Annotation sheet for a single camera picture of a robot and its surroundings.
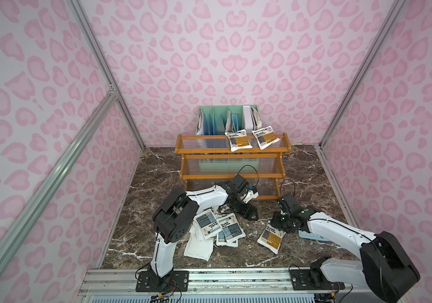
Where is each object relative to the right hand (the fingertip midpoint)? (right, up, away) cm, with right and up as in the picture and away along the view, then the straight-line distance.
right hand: (272, 221), depth 88 cm
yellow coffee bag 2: (-16, +37, -7) cm, 41 cm away
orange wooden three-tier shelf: (-30, +28, +19) cm, 45 cm away
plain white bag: (-34, -9, -5) cm, 36 cm away
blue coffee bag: (-30, -1, -2) cm, 30 cm away
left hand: (-9, +3, 0) cm, 10 cm away
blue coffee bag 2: (-19, -2, -3) cm, 20 cm away
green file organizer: (-28, +52, +20) cm, 62 cm away
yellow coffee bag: (-5, +38, -7) cm, 39 cm away
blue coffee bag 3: (-23, -7, -6) cm, 25 cm away
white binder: (-10, +49, +8) cm, 50 cm away
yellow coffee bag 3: (-2, -5, -5) cm, 8 cm away
